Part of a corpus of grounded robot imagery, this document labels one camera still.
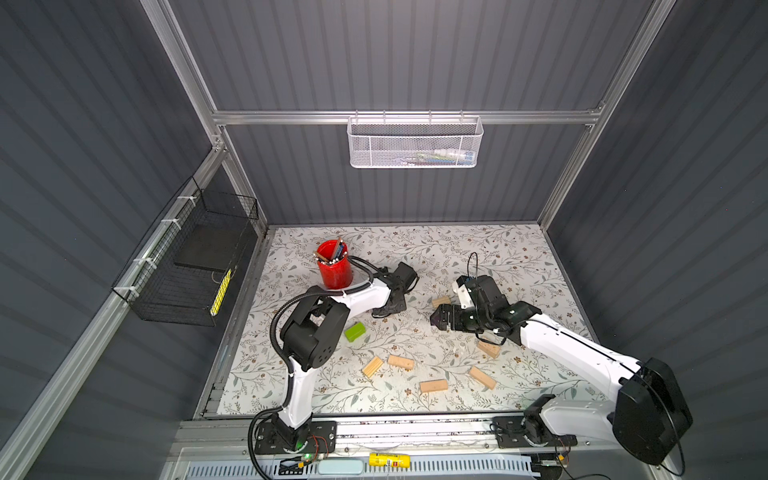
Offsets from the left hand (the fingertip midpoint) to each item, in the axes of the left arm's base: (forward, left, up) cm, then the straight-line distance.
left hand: (394, 307), depth 97 cm
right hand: (-11, -14, +10) cm, 20 cm away
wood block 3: (-25, -10, -1) cm, 27 cm away
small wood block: (+2, -16, 0) cm, 16 cm away
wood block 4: (-25, -24, 0) cm, 35 cm away
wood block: (-19, +7, 0) cm, 21 cm away
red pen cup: (+7, +18, +14) cm, 24 cm away
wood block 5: (-17, -28, +2) cm, 33 cm away
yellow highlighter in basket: (-11, +41, +27) cm, 51 cm away
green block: (-8, +12, +1) cm, 15 cm away
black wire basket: (-3, +52, +27) cm, 59 cm away
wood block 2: (-18, -1, +1) cm, 18 cm away
